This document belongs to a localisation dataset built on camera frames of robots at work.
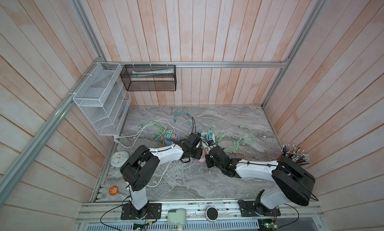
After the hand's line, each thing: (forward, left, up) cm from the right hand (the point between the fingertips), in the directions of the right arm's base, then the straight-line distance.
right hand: (206, 155), depth 90 cm
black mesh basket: (+47, +40, +23) cm, 66 cm away
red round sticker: (-21, +51, -2) cm, 56 cm away
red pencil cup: (-6, -49, +10) cm, 51 cm away
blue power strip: (+10, +19, +5) cm, 22 cm away
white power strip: (+12, -3, +4) cm, 13 cm away
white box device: (-33, +15, +1) cm, 36 cm away
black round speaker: (-31, -1, +2) cm, 31 cm away
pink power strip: (-3, +2, +1) cm, 4 cm away
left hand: (0, +5, -1) cm, 5 cm away
